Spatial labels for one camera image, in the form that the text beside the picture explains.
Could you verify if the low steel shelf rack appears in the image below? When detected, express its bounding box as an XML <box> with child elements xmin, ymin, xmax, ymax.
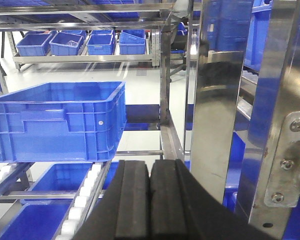
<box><xmin>7</xmin><ymin>28</ymin><xmax>163</xmax><ymax>73</ymax></box>

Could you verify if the tall steel rack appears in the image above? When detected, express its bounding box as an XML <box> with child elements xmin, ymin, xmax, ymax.
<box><xmin>0</xmin><ymin>0</ymin><xmax>300</xmax><ymax>240</ymax></box>

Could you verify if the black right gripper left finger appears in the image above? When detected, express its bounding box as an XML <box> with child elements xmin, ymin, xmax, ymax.
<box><xmin>72</xmin><ymin>160</ymin><xmax>151</xmax><ymax>240</ymax></box>

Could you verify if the black office chair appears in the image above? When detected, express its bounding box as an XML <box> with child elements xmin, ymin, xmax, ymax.
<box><xmin>170</xmin><ymin>34</ymin><xmax>191</xmax><ymax>76</ymax></box>

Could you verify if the row of small blue bins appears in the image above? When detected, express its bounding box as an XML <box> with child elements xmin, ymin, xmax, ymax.
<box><xmin>15</xmin><ymin>29</ymin><xmax>147</xmax><ymax>57</ymax></box>

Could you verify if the large blue plastic bin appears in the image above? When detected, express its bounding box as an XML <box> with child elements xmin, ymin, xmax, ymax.
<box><xmin>89</xmin><ymin>0</ymin><xmax>141</xmax><ymax>20</ymax></box>
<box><xmin>21</xmin><ymin>162</ymin><xmax>95</xmax><ymax>205</ymax></box>
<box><xmin>244</xmin><ymin>0</ymin><xmax>273</xmax><ymax>72</ymax></box>
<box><xmin>0</xmin><ymin>201</ymin><xmax>75</xmax><ymax>240</ymax></box>

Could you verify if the blue bin with white dot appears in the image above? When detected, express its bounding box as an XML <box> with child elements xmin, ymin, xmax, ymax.
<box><xmin>0</xmin><ymin>81</ymin><xmax>128</xmax><ymax>164</ymax></box>

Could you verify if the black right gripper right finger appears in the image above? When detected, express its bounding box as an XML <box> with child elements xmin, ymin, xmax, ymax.
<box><xmin>149</xmin><ymin>158</ymin><xmax>278</xmax><ymax>240</ymax></box>

